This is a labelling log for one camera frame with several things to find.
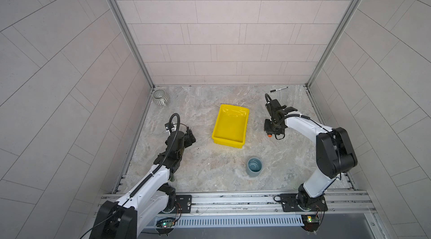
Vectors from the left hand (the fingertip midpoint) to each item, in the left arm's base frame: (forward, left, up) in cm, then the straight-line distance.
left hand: (189, 130), depth 86 cm
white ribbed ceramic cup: (+22, +21, -2) cm, 31 cm away
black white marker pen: (+37, -56, -9) cm, 67 cm away
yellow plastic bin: (+5, -22, -6) cm, 23 cm away
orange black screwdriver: (-1, -42, -3) cm, 42 cm away
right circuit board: (-38, -54, -8) cm, 66 cm away
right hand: (+3, -41, -5) cm, 42 cm away
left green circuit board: (-38, +5, -4) cm, 39 cm away
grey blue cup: (-16, -33, -7) cm, 37 cm away
